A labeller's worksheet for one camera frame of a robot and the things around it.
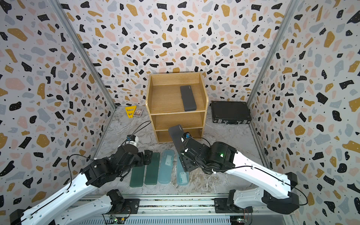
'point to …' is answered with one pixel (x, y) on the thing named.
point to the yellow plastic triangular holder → (130, 111)
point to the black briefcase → (230, 113)
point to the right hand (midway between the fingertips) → (185, 159)
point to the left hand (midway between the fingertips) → (147, 153)
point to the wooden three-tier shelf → (164, 101)
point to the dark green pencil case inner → (152, 170)
